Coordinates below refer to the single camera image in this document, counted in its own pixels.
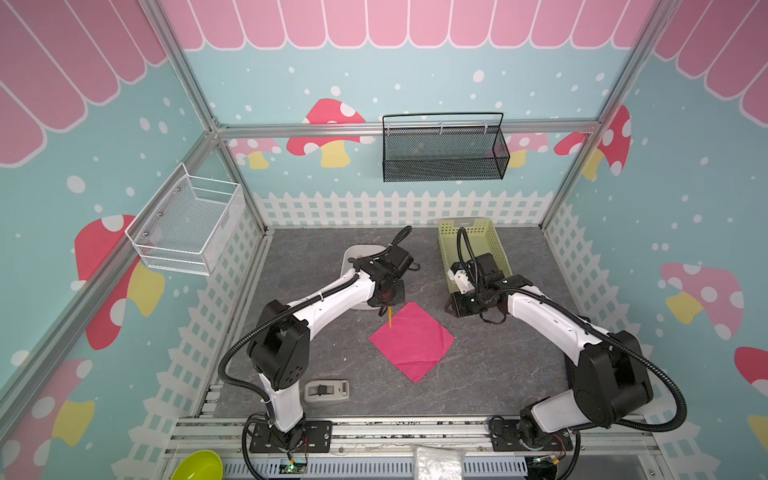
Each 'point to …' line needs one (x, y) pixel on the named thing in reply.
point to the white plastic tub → (358, 250)
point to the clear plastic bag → (438, 461)
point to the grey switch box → (322, 390)
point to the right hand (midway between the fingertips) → (448, 306)
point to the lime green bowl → (200, 465)
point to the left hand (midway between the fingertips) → (392, 303)
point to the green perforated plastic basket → (482, 238)
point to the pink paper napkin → (414, 343)
